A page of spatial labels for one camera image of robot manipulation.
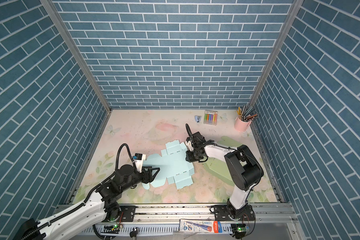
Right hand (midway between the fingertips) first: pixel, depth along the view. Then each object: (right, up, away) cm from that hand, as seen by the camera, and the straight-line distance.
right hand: (186, 157), depth 93 cm
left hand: (-16, -4, -13) cm, 21 cm away
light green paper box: (+20, -6, -1) cm, 21 cm away
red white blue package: (+7, -27, -23) cm, 36 cm away
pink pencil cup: (+38, +19, +11) cm, 44 cm away
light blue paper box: (-7, -5, -4) cm, 10 cm away
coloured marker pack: (+19, +26, +22) cm, 38 cm away
